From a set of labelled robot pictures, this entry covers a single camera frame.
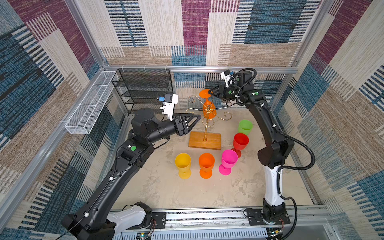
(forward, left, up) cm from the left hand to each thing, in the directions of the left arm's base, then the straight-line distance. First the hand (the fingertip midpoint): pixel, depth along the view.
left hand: (198, 115), depth 55 cm
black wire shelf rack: (+52, +37, -27) cm, 69 cm away
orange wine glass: (-2, -5, -35) cm, 36 cm away
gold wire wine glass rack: (+19, -7, -44) cm, 48 cm away
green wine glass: (+19, -30, -32) cm, 48 cm away
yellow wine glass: (0, +8, -37) cm, 38 cm away
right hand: (+25, -7, -11) cm, 29 cm away
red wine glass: (+11, -26, -35) cm, 45 cm away
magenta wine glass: (+1, -18, -36) cm, 40 cm away
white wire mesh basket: (+30, +67, -28) cm, 79 cm away
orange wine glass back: (+18, -6, -15) cm, 24 cm away
